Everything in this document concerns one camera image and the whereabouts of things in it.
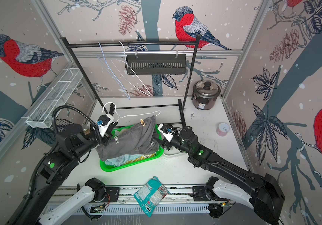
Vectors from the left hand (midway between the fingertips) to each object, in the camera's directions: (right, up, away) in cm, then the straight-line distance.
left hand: (117, 119), depth 62 cm
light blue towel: (-4, -24, +14) cm, 28 cm away
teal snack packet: (+14, -40, +8) cm, 43 cm away
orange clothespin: (+10, -2, +8) cm, 13 cm away
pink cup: (+62, -9, +32) cm, 70 cm away
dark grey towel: (+7, -10, +8) cm, 15 cm away
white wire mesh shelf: (-42, +11, +18) cm, 47 cm away
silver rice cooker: (+51, +15, +38) cm, 65 cm away
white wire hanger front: (-9, +30, +47) cm, 57 cm away
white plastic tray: (+27, -22, +19) cm, 40 cm away
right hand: (+19, -6, +9) cm, 21 cm away
